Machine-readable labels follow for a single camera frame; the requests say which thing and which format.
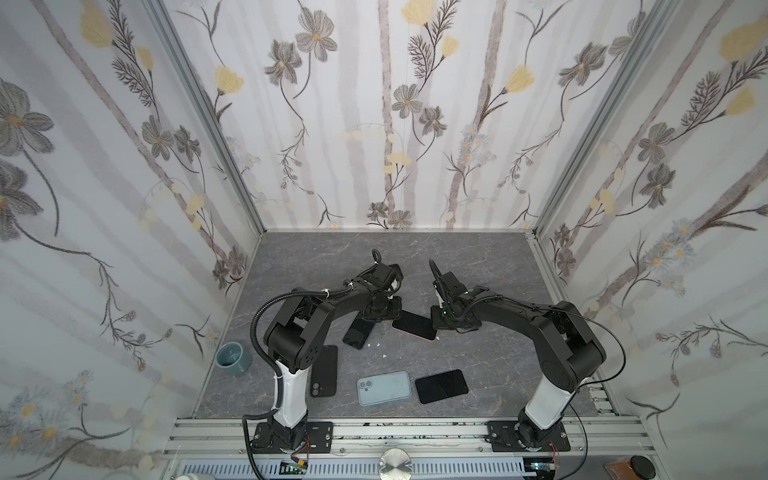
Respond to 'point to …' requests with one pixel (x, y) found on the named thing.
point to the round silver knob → (395, 464)
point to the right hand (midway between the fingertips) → (429, 315)
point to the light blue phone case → (384, 387)
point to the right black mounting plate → (502, 438)
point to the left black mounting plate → (319, 439)
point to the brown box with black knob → (637, 467)
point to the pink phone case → (416, 326)
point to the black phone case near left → (324, 373)
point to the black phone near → (441, 386)
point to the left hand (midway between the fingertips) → (397, 308)
